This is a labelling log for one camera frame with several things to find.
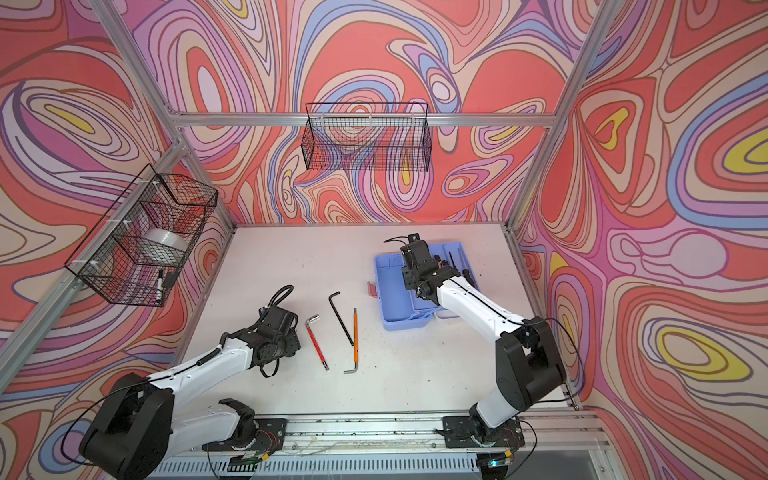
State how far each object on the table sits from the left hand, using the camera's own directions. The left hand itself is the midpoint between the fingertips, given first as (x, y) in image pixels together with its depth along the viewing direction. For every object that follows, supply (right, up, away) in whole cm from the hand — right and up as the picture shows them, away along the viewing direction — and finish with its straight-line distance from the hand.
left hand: (294, 341), depth 89 cm
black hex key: (+13, +6, +4) cm, 15 cm away
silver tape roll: (-26, +31, -16) cm, 44 cm away
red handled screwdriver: (+3, +5, +3) cm, 6 cm away
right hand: (+39, +20, -1) cm, 44 cm away
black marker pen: (-27, +18, -18) cm, 37 cm away
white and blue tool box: (+33, +9, +6) cm, 34 cm away
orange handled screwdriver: (+19, +1, +1) cm, 19 cm away
